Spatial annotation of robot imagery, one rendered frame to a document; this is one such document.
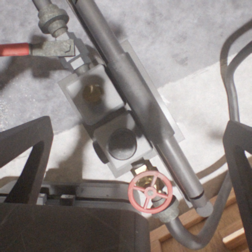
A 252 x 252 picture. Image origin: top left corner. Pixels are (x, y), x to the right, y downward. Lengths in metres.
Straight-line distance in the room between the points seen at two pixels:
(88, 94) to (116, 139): 0.08
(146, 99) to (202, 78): 0.63
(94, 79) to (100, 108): 0.05
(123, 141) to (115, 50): 0.14
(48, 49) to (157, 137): 0.24
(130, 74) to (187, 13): 0.67
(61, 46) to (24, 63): 0.56
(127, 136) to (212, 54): 0.63
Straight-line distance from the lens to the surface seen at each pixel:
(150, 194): 0.39
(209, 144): 0.92
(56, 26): 0.46
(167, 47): 0.90
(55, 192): 0.79
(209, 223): 0.65
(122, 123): 0.40
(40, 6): 0.48
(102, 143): 0.41
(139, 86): 0.29
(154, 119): 0.29
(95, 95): 0.37
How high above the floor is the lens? 0.86
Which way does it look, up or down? 84 degrees down
